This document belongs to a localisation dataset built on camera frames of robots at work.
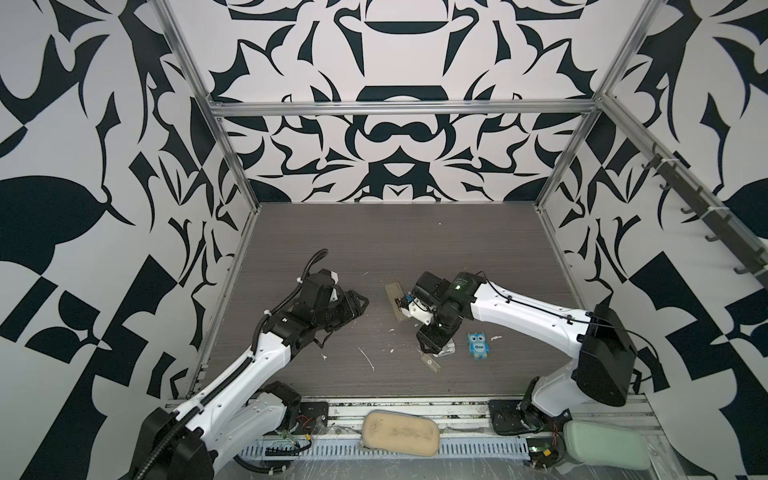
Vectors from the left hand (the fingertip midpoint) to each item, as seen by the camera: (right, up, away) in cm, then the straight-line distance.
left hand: (365, 300), depth 79 cm
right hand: (+16, -10, -1) cm, 19 cm away
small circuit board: (+42, -34, -8) cm, 55 cm away
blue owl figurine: (+31, -14, +6) cm, 35 cm away
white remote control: (+8, -1, +15) cm, 17 cm away
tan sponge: (+9, -28, -10) cm, 31 cm away
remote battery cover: (+18, -18, +4) cm, 26 cm away
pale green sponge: (+55, -30, -11) cm, 63 cm away
